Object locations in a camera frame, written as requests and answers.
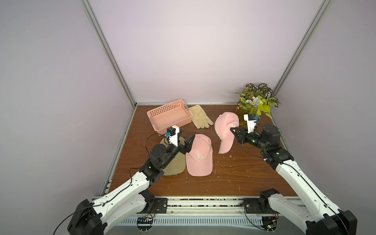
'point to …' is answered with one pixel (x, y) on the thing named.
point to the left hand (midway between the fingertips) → (190, 133)
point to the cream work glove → (199, 118)
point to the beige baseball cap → (178, 165)
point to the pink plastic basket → (176, 113)
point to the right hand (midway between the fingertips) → (232, 126)
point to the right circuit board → (269, 223)
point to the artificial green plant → (257, 99)
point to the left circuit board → (144, 223)
